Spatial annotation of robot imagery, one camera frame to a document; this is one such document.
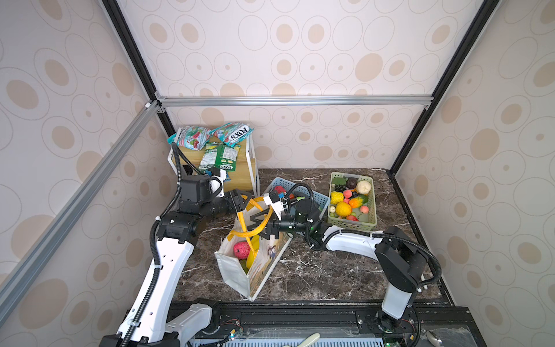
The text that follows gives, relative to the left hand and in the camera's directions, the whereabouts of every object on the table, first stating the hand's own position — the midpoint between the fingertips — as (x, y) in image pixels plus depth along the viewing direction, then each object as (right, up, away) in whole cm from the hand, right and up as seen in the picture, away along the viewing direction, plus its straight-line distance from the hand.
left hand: (251, 195), depth 67 cm
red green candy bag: (-25, +22, +14) cm, 36 cm away
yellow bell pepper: (+35, -2, +34) cm, 49 cm away
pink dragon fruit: (-5, -20, +11) cm, 23 cm away
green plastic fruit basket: (+47, -12, +27) cm, 55 cm away
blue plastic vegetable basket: (+28, -3, +36) cm, 45 cm away
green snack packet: (-12, +14, +8) cm, 20 cm away
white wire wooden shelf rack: (-7, +6, +26) cm, 27 cm away
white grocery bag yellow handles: (-1, -9, +6) cm, 11 cm away
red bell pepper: (+9, +2, +39) cm, 40 cm away
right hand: (0, -10, +4) cm, 11 cm away
